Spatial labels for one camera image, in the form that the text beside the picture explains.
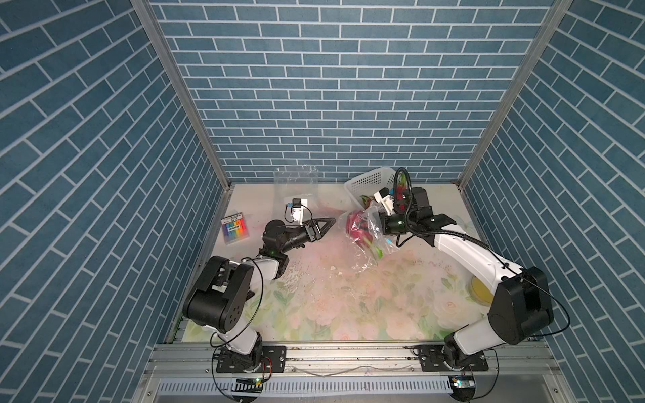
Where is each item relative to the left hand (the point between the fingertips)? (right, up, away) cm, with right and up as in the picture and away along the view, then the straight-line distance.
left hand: (337, 226), depth 80 cm
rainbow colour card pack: (-42, -3, +22) cm, 48 cm away
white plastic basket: (+16, +17, +34) cm, 41 cm away
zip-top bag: (+7, -10, +1) cm, 13 cm away
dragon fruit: (+7, 0, -6) cm, 9 cm away
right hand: (+9, 0, +1) cm, 9 cm away
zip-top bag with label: (-20, +18, +40) cm, 48 cm away
